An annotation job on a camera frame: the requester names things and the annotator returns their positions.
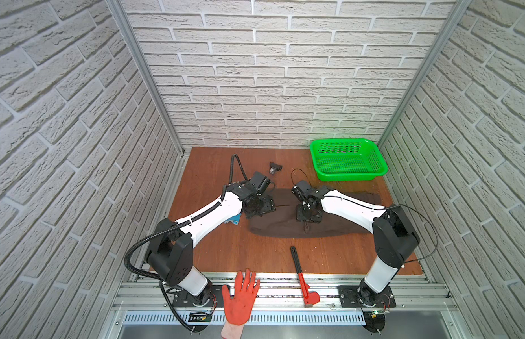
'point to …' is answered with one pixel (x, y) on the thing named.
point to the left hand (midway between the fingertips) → (272, 206)
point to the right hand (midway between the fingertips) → (306, 217)
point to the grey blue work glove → (234, 219)
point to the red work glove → (238, 308)
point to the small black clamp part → (274, 167)
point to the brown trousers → (283, 223)
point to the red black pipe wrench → (310, 297)
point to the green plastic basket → (346, 159)
